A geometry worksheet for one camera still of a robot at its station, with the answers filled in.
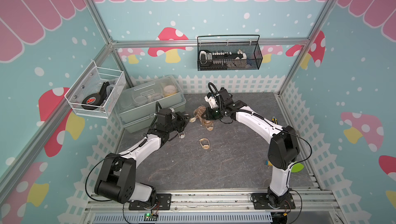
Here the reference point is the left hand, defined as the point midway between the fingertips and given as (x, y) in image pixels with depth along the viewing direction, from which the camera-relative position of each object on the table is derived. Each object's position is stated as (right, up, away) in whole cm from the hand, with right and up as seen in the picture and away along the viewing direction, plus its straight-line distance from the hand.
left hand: (193, 109), depth 86 cm
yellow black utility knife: (+54, -8, +18) cm, 57 cm away
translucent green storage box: (-33, +1, +1) cm, 33 cm away
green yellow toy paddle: (+57, -32, -1) cm, 66 cm away
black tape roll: (-44, +4, -17) cm, 47 cm away
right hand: (0, -3, -2) cm, 4 cm away
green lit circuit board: (-20, -51, -13) cm, 56 cm away
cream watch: (-1, -6, -3) cm, 6 cm away
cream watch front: (-8, -17, +11) cm, 22 cm away
